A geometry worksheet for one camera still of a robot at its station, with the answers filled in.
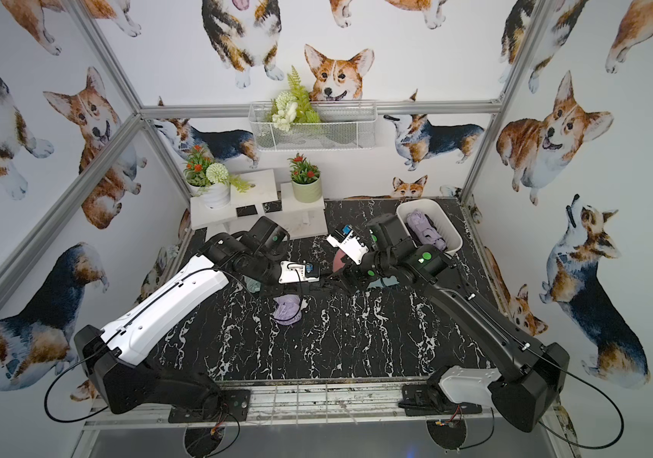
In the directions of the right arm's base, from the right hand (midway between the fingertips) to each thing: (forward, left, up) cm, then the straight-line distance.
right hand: (335, 267), depth 69 cm
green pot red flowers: (+32, +10, 0) cm, 34 cm away
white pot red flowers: (+30, +39, +2) cm, 49 cm away
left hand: (+2, +11, -6) cm, 13 cm away
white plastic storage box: (+29, -36, -17) cm, 49 cm away
